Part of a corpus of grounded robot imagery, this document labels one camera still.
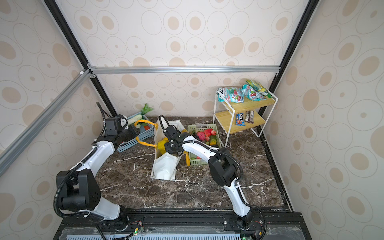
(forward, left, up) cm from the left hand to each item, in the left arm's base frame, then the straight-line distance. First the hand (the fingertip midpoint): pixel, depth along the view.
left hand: (143, 125), depth 87 cm
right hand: (-7, -15, -14) cm, 21 cm away
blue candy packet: (+9, -59, -5) cm, 60 cm away
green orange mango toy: (+2, -43, -18) cm, 46 cm away
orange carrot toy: (+13, +5, -18) cm, 23 cm away
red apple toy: (+9, -39, -17) cm, 44 cm away
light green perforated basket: (-14, -30, -16) cm, 37 cm away
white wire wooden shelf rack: (+18, -51, -8) cm, 55 cm away
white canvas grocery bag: (-20, -14, -12) cm, 27 cm away
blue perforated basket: (+6, +6, -16) cm, 18 cm away
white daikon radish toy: (+19, +11, -14) cm, 26 cm away
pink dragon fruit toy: (+5, -34, -16) cm, 38 cm away
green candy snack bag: (+12, -51, +13) cm, 54 cm away
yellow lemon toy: (-5, -9, -14) cm, 17 cm away
